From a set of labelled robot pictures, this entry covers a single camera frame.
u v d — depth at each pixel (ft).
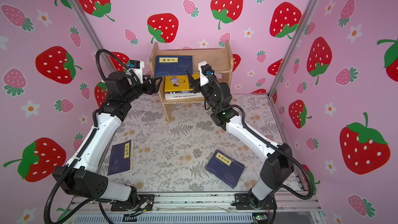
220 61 2.67
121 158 2.85
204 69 1.68
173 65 2.45
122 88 1.78
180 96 2.90
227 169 2.72
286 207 2.40
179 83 2.92
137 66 1.94
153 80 2.08
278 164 1.39
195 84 1.91
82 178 1.28
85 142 1.43
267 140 1.51
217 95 1.64
